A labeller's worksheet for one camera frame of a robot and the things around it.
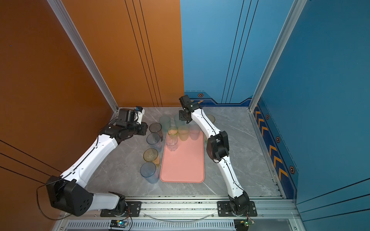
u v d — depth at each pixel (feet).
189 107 2.43
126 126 1.97
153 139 3.01
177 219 2.36
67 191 1.28
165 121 3.28
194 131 3.26
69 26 2.48
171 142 3.17
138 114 2.11
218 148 2.08
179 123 3.36
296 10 2.32
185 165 2.86
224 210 2.38
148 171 2.58
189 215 2.38
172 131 3.24
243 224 2.29
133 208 2.38
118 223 2.33
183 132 3.25
